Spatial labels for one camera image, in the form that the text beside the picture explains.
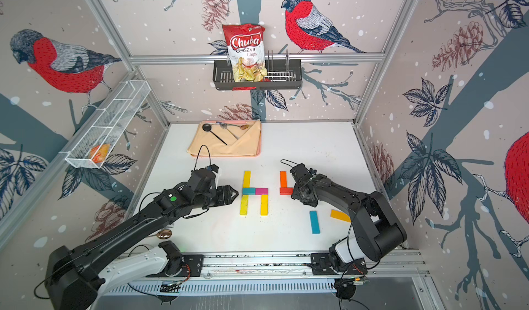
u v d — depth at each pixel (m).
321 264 0.73
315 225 0.85
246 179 0.98
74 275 0.38
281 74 0.95
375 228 0.43
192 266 0.73
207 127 1.18
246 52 0.81
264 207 0.88
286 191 0.94
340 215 0.86
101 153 0.67
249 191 0.92
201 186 0.59
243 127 1.17
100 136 0.74
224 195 0.67
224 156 1.04
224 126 1.18
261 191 0.93
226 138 1.15
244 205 0.88
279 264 0.75
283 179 0.96
